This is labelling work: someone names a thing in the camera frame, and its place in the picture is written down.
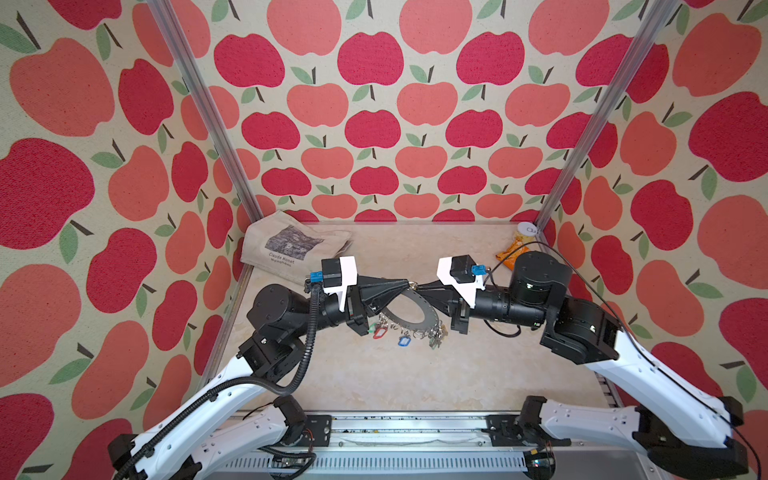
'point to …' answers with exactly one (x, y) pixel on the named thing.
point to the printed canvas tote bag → (276, 243)
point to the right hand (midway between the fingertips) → (425, 282)
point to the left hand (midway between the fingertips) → (408, 290)
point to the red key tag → (380, 332)
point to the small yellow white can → (527, 231)
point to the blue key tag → (404, 341)
